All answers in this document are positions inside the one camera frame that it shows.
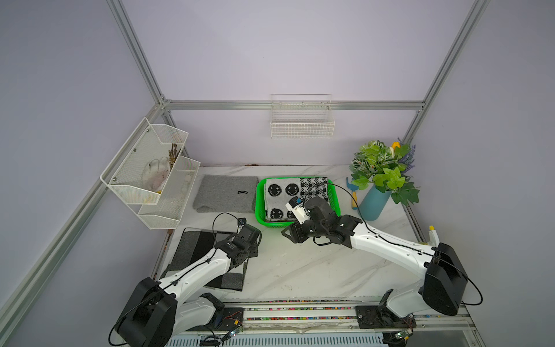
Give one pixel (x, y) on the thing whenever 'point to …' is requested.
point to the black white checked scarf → (194, 243)
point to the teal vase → (373, 203)
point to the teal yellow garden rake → (354, 198)
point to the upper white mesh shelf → (139, 170)
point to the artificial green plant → (384, 166)
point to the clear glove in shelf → (155, 173)
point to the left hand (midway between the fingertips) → (248, 247)
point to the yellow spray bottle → (433, 240)
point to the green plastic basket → (259, 202)
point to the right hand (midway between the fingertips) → (288, 232)
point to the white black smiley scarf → (278, 191)
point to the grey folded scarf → (230, 194)
